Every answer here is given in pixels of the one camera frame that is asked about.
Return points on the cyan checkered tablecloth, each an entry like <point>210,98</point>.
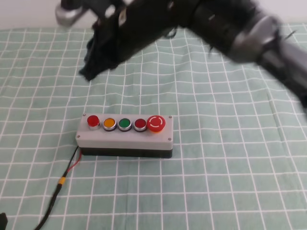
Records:
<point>240,139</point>

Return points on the dark red push button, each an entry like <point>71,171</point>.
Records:
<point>140,125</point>

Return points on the grey black button switch box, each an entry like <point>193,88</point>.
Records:
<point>145,144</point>

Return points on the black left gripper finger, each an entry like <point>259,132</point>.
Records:
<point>3,221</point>

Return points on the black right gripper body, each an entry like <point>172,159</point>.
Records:
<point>121,30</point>

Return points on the red emergency stop button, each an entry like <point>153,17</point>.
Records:
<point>155,123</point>

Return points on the red indicator light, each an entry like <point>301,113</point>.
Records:
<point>93,122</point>

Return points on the green push button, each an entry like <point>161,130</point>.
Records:
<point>124,125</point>

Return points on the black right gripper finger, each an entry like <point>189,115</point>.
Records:
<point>101,55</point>

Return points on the yellow push button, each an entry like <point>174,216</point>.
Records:
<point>109,124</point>

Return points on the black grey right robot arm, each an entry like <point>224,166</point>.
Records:
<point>236,28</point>

